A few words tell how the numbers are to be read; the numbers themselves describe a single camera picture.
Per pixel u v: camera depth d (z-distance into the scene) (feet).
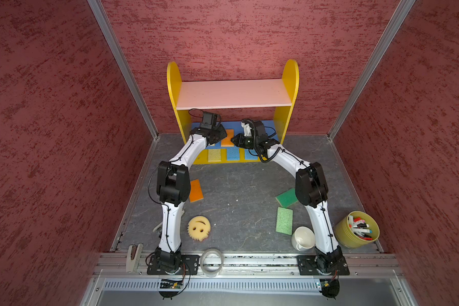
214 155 3.53
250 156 2.87
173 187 1.87
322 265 2.15
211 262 2.49
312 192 1.94
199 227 2.66
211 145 3.01
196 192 3.12
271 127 2.78
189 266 2.43
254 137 2.59
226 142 3.12
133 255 2.43
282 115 2.81
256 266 2.48
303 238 2.59
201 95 2.66
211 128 2.54
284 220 2.79
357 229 2.48
